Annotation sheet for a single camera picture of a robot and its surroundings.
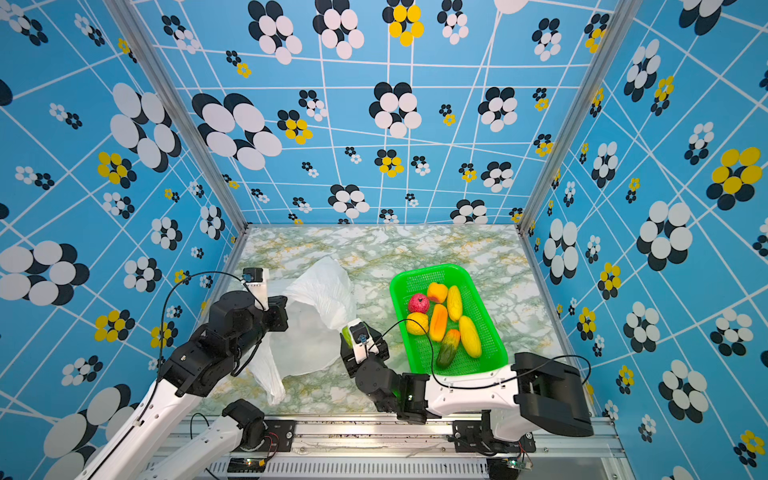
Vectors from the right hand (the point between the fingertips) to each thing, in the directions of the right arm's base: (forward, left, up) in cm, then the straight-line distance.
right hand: (356, 332), depth 73 cm
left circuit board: (-25, +27, -20) cm, 42 cm away
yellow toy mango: (+17, -28, -14) cm, 35 cm away
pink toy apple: (+15, -17, -12) cm, 26 cm away
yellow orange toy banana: (+10, -22, -14) cm, 28 cm away
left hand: (+6, +16, +7) cm, 18 cm away
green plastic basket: (+2, -17, -17) cm, 24 cm away
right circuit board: (-25, -39, -16) cm, 49 cm away
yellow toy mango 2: (+5, -31, -13) cm, 34 cm away
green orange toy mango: (+1, -24, -14) cm, 28 cm away
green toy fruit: (-5, 0, +11) cm, 12 cm away
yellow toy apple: (+21, -23, -14) cm, 34 cm away
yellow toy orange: (+7, -15, -12) cm, 20 cm away
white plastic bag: (+7, +10, +1) cm, 12 cm away
